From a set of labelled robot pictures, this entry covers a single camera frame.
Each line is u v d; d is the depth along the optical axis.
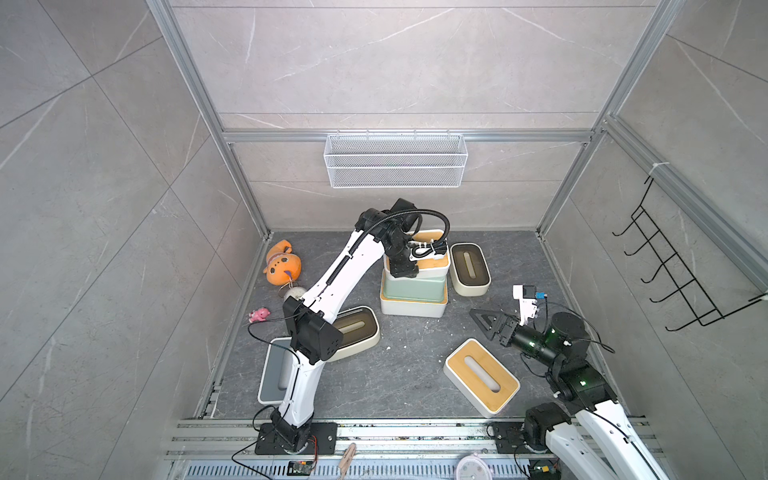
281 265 0.98
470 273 1.01
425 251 0.68
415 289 0.86
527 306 0.63
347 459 0.70
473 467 0.68
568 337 0.52
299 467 0.70
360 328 0.87
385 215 0.57
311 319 0.51
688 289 0.62
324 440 0.73
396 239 0.59
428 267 0.77
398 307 0.92
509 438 0.73
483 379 0.82
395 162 1.01
